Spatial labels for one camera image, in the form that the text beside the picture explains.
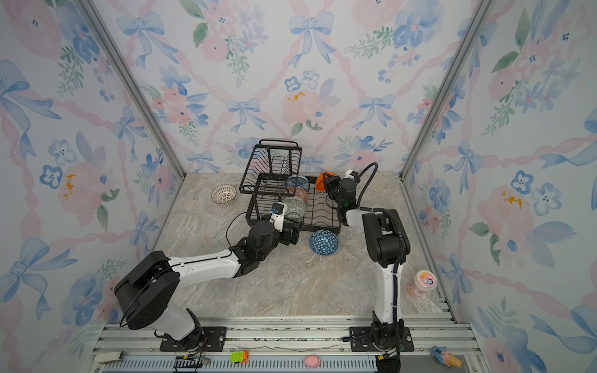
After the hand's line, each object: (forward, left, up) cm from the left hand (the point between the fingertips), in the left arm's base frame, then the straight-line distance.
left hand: (292, 217), depth 83 cm
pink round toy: (-41, -7, -16) cm, 45 cm away
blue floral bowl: (+28, -3, -11) cm, 30 cm away
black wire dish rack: (+30, +11, -9) cm, 33 cm away
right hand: (+24, -12, 0) cm, 27 cm away
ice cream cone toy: (-40, -46, -14) cm, 63 cm away
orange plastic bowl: (+21, -11, -5) cm, 24 cm away
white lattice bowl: (+23, +33, -15) cm, 43 cm away
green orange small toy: (-40, +14, -15) cm, 45 cm away
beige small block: (-40, +55, -17) cm, 70 cm away
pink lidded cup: (-20, -44, -7) cm, 49 cm away
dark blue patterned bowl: (-1, -13, -16) cm, 21 cm away
